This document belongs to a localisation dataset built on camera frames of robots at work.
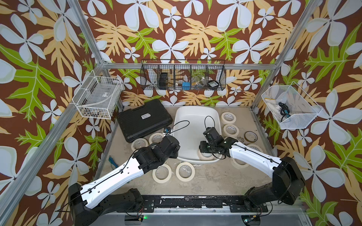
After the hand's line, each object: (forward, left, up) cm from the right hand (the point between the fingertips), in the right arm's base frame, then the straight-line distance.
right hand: (200, 146), depth 86 cm
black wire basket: (+45, -8, +21) cm, 51 cm away
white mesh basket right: (+15, -54, +18) cm, 59 cm away
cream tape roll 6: (+18, -25, -9) cm, 32 cm away
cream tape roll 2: (-12, +9, -10) cm, 18 cm away
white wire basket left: (+18, +59, +25) cm, 67 cm away
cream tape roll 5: (+30, -26, -8) cm, 41 cm away
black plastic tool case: (+26, +34, -2) cm, 43 cm away
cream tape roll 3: (-14, +23, -9) cm, 29 cm away
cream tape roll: (-5, -2, -7) cm, 9 cm away
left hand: (-5, +15, +12) cm, 20 cm away
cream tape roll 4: (+7, +41, -7) cm, 42 cm away
